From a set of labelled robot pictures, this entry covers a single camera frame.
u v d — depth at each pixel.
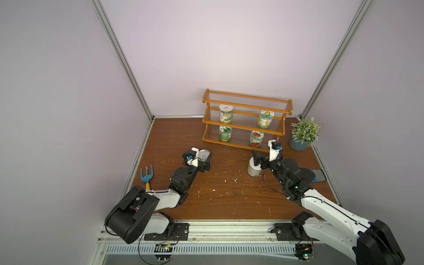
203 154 0.86
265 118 0.90
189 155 0.68
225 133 1.01
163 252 0.72
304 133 0.89
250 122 0.95
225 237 0.73
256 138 0.96
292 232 0.69
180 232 0.73
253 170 0.85
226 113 0.91
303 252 0.69
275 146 0.66
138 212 0.44
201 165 0.73
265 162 0.70
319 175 0.92
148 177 0.91
